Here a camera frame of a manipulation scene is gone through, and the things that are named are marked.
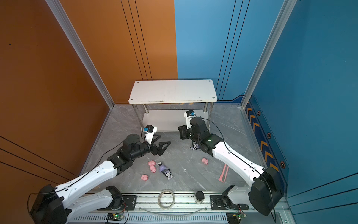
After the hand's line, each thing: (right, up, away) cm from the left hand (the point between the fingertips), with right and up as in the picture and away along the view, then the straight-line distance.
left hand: (165, 138), depth 75 cm
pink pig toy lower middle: (-9, -20, +8) cm, 23 cm away
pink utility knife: (+32, -24, +7) cm, 40 cm away
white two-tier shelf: (-2, +19, +1) cm, 19 cm away
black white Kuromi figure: (+17, -8, +17) cm, 25 cm away
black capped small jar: (+18, -28, -6) cm, 34 cm away
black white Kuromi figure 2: (0, -22, +6) cm, 22 cm away
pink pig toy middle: (-10, -17, +10) cm, 22 cm away
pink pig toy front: (-13, -24, +6) cm, 27 cm away
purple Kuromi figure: (-4, -19, +10) cm, 21 cm away
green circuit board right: (+38, -38, -5) cm, 54 cm away
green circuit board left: (-26, -40, -4) cm, 47 cm away
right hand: (+6, +5, +3) cm, 9 cm away
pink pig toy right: (+23, -16, +12) cm, 31 cm away
